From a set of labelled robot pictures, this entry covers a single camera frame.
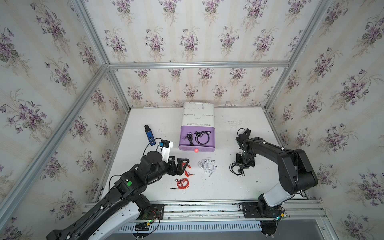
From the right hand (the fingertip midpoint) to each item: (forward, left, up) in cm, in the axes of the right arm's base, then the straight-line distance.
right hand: (242, 168), depth 90 cm
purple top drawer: (+6, +35, +17) cm, 39 cm away
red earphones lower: (-10, +36, +3) cm, 38 cm away
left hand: (-7, +34, +24) cm, 42 cm away
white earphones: (0, +21, +3) cm, 22 cm away
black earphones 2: (+11, +26, +17) cm, 33 cm away
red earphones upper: (-5, +34, +2) cm, 34 cm away
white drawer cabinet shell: (+22, +28, +25) cm, 43 cm away
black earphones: (-2, +5, +3) cm, 6 cm away
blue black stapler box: (+19, +59, +6) cm, 63 cm away
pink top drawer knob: (+2, +28, +19) cm, 34 cm away
